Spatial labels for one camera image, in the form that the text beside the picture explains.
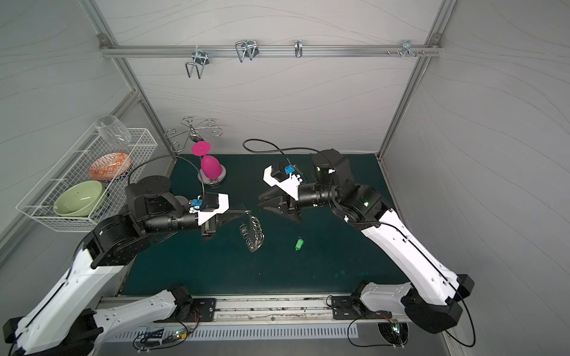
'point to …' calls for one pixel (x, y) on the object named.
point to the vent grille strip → (232, 333)
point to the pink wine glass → (211, 166)
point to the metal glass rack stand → (190, 130)
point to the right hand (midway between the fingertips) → (259, 199)
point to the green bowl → (81, 200)
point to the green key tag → (299, 244)
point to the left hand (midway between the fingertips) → (241, 210)
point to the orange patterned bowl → (110, 165)
